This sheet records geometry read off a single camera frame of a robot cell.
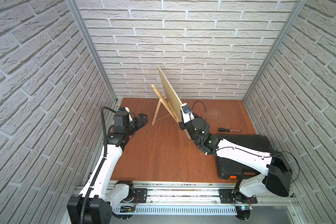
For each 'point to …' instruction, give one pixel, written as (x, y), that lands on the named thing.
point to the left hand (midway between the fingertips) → (144, 116)
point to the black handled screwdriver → (227, 130)
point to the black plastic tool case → (229, 169)
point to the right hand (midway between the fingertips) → (184, 109)
